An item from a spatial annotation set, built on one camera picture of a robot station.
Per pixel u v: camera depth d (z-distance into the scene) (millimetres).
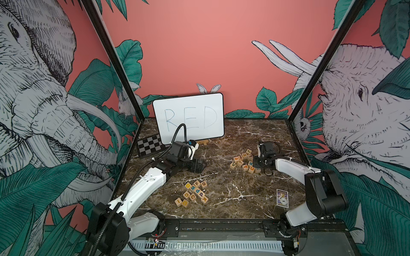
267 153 733
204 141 1011
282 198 819
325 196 452
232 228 748
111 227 390
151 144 1022
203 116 968
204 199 804
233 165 929
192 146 724
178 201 798
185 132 715
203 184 859
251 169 924
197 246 701
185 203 797
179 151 614
